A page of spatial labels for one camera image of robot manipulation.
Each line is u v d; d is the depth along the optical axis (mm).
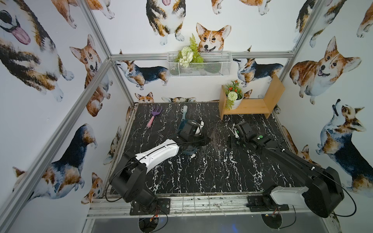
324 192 396
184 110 1170
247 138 627
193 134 668
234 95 948
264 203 686
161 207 734
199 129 691
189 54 786
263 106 1093
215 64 924
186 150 627
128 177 434
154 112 1173
